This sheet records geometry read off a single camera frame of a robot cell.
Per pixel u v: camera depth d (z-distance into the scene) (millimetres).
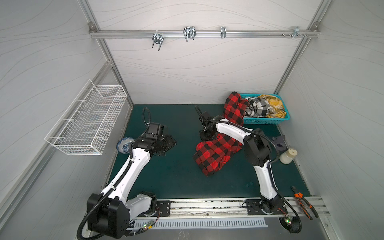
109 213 373
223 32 783
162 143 683
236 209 735
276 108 1043
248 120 1039
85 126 686
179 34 735
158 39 800
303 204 739
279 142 961
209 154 897
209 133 823
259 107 1043
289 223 720
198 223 703
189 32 764
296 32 765
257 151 554
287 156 840
